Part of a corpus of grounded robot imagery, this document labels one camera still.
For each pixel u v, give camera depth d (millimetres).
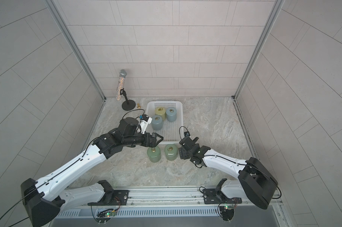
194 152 634
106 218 652
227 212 691
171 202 707
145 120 636
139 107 1103
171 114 974
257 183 408
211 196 708
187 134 753
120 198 707
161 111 964
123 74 911
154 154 790
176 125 993
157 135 629
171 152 790
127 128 522
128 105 1095
